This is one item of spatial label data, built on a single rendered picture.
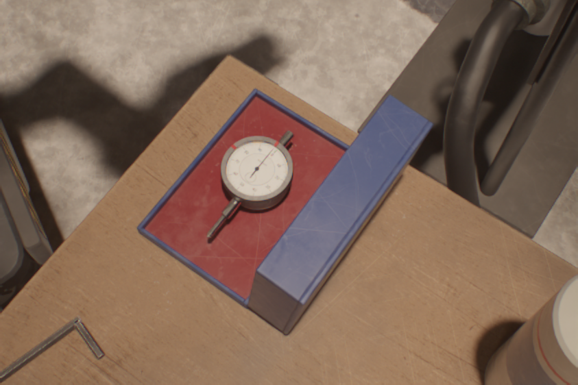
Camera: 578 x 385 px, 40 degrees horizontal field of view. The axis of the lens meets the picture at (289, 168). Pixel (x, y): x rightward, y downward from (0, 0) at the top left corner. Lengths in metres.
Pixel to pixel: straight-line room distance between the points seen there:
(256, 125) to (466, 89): 0.22
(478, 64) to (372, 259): 0.24
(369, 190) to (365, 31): 0.80
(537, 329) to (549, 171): 0.76
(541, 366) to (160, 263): 0.30
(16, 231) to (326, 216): 0.42
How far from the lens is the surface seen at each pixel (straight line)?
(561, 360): 0.48
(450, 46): 1.32
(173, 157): 0.69
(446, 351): 0.64
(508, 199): 1.21
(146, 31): 1.34
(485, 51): 0.79
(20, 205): 0.87
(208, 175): 0.67
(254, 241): 0.65
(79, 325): 0.64
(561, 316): 0.47
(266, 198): 0.62
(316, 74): 1.28
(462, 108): 0.79
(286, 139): 0.66
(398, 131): 0.56
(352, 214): 0.53
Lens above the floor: 1.08
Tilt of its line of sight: 64 degrees down
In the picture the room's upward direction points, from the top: straight up
